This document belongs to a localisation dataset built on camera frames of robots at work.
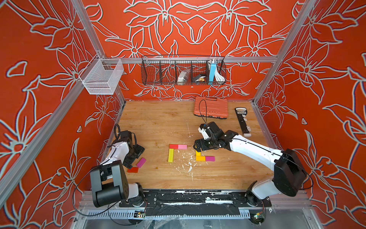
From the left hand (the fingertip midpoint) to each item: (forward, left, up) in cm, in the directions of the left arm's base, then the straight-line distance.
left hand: (138, 156), depth 88 cm
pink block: (+9, -28, -1) cm, 29 cm away
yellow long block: (+4, -38, 0) cm, 38 cm away
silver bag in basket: (+43, -26, +30) cm, 59 cm away
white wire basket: (+41, +29, +30) cm, 59 cm away
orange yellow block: (+1, -40, 0) cm, 40 cm away
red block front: (-8, +1, -1) cm, 8 cm away
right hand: (+5, -36, +9) cm, 38 cm away
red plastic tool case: (+41, -48, +5) cm, 63 cm away
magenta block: (+1, -45, +1) cm, 45 cm away
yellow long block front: (+2, -21, 0) cm, 21 cm away
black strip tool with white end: (+41, -72, 0) cm, 83 cm away
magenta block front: (-3, -2, -2) cm, 4 cm away
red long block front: (+9, -22, -1) cm, 24 cm away
